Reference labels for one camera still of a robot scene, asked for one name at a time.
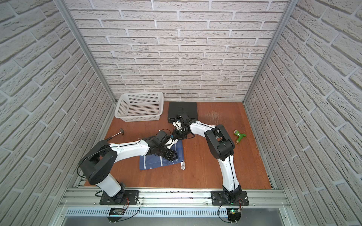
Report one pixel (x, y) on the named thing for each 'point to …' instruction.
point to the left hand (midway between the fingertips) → (176, 155)
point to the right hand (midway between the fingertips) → (174, 137)
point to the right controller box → (234, 214)
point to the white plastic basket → (141, 106)
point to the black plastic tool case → (176, 108)
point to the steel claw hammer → (121, 131)
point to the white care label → (183, 165)
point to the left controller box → (115, 211)
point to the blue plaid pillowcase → (153, 161)
